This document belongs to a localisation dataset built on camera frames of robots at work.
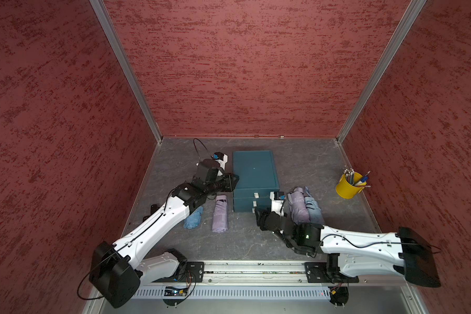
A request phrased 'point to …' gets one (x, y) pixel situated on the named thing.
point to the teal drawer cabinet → (258, 176)
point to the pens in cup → (349, 174)
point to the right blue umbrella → (314, 212)
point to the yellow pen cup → (347, 190)
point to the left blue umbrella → (193, 220)
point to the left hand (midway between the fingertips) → (235, 182)
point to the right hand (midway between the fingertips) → (259, 214)
